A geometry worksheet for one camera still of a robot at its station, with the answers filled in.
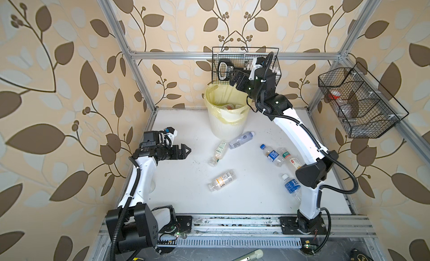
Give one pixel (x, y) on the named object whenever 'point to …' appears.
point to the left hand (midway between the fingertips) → (178, 148)
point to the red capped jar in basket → (336, 94)
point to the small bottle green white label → (220, 153)
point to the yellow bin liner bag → (226, 103)
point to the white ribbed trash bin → (226, 131)
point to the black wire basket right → (364, 108)
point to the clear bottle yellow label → (221, 181)
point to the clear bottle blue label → (272, 155)
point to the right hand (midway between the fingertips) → (237, 75)
